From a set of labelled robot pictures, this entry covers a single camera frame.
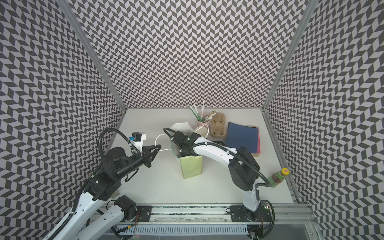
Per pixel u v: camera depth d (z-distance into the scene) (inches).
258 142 36.8
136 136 22.0
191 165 26.9
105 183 19.0
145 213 28.5
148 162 23.2
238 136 40.2
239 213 29.6
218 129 39.0
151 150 24.1
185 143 23.8
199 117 39.1
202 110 39.1
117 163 19.2
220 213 29.3
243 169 18.4
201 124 39.3
